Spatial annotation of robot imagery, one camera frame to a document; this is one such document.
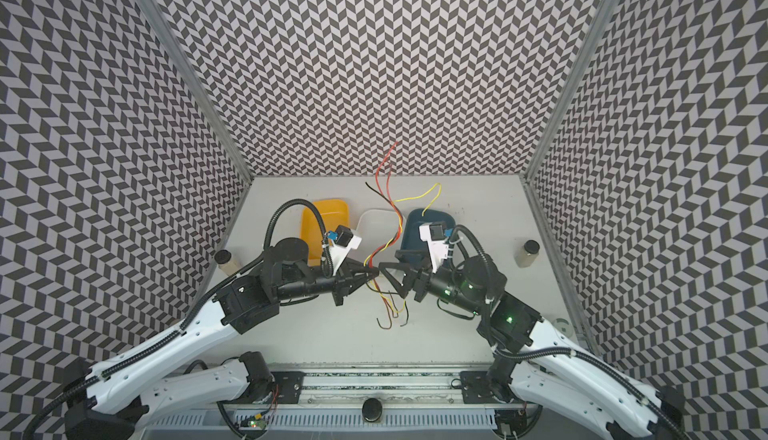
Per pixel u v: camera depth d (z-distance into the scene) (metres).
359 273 0.61
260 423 0.65
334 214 1.05
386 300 0.65
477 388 0.73
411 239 0.99
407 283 0.52
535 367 0.48
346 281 0.54
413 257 0.63
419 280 0.53
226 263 0.84
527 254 0.88
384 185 0.58
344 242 0.54
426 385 0.75
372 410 0.62
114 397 0.39
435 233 0.54
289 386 0.73
